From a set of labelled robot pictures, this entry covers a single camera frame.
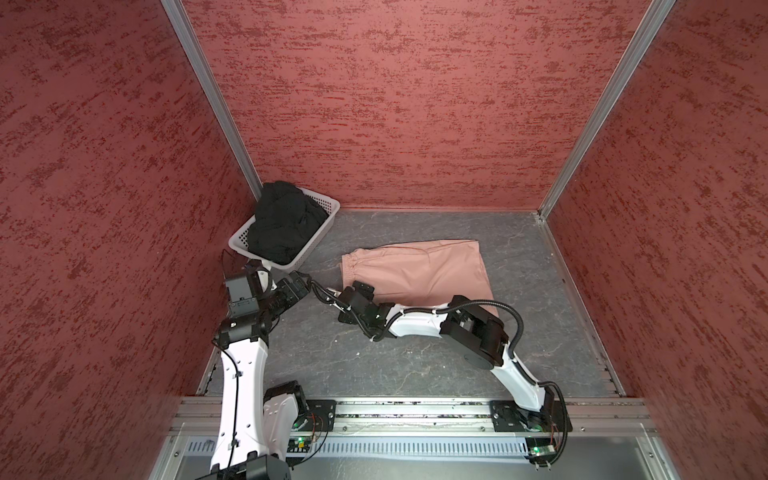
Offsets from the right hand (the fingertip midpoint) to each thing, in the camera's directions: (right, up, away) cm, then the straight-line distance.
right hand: (351, 297), depth 94 cm
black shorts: (-26, +27, +12) cm, 39 cm away
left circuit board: (-9, -31, -24) cm, 40 cm away
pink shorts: (+24, +7, +7) cm, 26 cm away
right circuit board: (+49, -32, -24) cm, 63 cm away
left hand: (-11, +5, -16) cm, 20 cm away
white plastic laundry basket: (-40, +19, +7) cm, 45 cm away
